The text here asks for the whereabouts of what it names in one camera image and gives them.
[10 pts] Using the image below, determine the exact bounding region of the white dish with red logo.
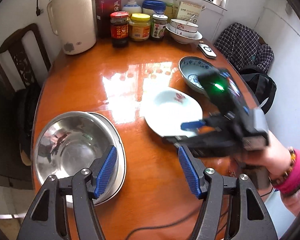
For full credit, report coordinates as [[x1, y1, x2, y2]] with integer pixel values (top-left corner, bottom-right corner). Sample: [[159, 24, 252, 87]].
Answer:
[[142, 87, 203, 137]]

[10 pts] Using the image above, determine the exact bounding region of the blue and white porcelain bowl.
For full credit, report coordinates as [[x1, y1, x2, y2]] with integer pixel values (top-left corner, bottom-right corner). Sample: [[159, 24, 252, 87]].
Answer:
[[178, 56, 215, 98]]

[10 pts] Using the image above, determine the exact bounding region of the stainless steel bowl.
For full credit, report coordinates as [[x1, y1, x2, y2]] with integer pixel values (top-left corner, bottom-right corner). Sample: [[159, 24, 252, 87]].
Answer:
[[33, 111, 126, 205]]

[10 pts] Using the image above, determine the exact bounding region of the pink sleeve forearm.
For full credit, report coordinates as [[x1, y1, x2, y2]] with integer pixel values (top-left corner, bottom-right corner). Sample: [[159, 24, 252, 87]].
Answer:
[[270, 147, 300, 217]]

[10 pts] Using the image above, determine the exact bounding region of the person's right hand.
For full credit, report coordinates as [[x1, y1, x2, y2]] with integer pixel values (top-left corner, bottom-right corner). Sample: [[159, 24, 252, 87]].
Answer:
[[236, 131, 291, 180]]

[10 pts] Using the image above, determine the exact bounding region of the black bag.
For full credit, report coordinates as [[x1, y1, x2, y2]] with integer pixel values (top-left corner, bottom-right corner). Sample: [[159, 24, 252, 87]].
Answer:
[[238, 64, 277, 114]]

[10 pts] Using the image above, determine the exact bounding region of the white round plate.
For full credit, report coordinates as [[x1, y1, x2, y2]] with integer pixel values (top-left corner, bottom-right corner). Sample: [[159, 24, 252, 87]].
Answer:
[[61, 111, 126, 205]]

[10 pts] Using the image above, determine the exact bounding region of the white remote control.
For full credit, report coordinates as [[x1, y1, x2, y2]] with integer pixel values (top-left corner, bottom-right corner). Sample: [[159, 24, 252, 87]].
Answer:
[[198, 43, 217, 59]]

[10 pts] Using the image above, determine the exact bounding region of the plaid shirt on chair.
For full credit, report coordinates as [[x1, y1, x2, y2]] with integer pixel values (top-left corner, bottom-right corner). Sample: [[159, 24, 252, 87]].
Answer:
[[214, 23, 274, 73]]

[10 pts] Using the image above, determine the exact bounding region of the large white bowl red pattern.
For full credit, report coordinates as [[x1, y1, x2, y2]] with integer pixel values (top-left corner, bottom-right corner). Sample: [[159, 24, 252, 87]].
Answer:
[[166, 24, 203, 44]]

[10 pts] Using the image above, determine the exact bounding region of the small white bowl red pattern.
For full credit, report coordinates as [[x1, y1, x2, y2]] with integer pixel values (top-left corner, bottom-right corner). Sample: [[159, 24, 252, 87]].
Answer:
[[170, 19, 199, 33]]

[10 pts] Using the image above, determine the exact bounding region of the green-label pickle jar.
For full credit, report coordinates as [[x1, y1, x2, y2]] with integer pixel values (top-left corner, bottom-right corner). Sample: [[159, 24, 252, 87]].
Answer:
[[150, 14, 168, 41]]

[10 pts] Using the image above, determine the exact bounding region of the yellow-lid jar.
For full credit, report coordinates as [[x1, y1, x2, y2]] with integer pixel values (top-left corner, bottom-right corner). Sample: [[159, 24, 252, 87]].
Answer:
[[129, 13, 151, 41]]

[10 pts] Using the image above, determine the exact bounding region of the beige paper box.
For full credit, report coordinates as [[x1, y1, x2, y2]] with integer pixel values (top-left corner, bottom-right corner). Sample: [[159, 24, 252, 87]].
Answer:
[[176, 1, 203, 24]]

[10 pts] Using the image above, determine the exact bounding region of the blue-lid white container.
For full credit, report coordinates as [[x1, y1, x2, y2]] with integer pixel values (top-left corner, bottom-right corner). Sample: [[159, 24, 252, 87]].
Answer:
[[142, 0, 166, 16]]

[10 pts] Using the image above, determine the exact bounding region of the red-lid chili sauce jar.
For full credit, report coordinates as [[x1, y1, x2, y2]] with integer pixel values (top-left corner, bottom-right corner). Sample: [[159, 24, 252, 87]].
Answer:
[[110, 11, 129, 47]]

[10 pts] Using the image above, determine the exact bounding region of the white porcelain bottle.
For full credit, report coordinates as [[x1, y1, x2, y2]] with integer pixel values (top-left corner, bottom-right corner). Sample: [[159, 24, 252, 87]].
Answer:
[[122, 0, 142, 15]]

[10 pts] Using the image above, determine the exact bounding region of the red box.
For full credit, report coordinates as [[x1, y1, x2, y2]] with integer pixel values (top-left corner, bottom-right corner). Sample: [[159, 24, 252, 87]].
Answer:
[[95, 0, 121, 38]]

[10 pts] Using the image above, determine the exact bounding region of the dark wooden chair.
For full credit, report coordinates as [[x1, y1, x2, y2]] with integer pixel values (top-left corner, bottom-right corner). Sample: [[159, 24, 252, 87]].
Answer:
[[0, 23, 51, 166]]

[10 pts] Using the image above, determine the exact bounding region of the cream electric kettle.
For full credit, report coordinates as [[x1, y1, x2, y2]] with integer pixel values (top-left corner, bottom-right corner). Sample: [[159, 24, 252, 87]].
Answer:
[[47, 0, 96, 55]]

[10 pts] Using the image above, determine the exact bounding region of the beaded bracelet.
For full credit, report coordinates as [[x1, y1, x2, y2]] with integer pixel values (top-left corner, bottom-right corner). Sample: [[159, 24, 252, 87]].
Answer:
[[268, 146, 297, 186]]

